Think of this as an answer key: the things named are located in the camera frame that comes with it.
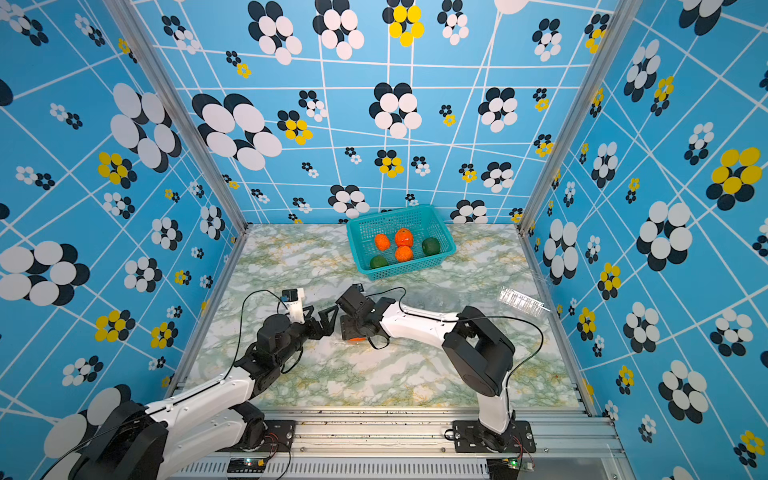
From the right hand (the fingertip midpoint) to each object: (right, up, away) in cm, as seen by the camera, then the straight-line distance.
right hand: (355, 326), depth 88 cm
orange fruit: (+15, +28, +20) cm, 38 cm away
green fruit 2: (+6, +19, +14) cm, 25 cm away
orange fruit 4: (+2, -2, -7) cm, 8 cm away
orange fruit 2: (+7, +26, +21) cm, 34 cm away
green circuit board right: (+37, -29, -19) cm, 51 cm away
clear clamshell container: (+28, +7, +11) cm, 30 cm away
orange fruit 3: (+15, +22, +17) cm, 31 cm away
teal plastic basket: (+24, +34, +27) cm, 49 cm away
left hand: (-6, +7, -5) cm, 11 cm away
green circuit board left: (-25, -30, -16) cm, 42 cm away
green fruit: (+25, +24, +20) cm, 40 cm away
